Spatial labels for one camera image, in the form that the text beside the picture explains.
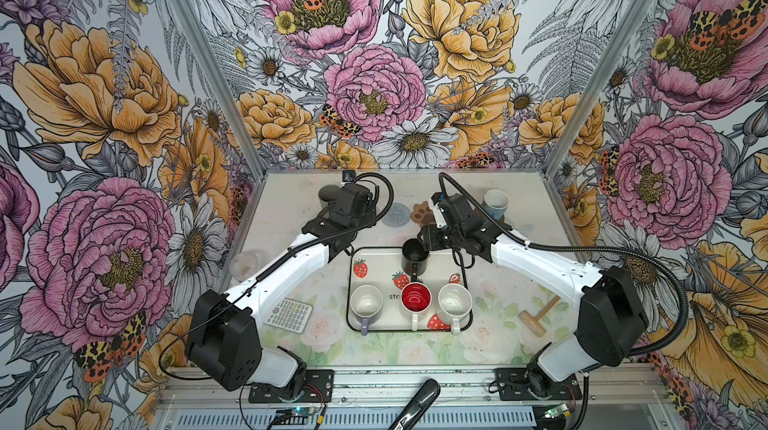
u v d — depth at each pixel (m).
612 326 0.43
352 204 0.61
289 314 0.85
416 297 0.87
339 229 0.59
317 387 0.73
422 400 0.68
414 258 0.94
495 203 1.00
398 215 1.08
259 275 0.47
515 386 0.73
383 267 0.94
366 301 0.87
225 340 0.41
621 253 0.92
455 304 0.86
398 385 0.76
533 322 0.83
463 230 0.65
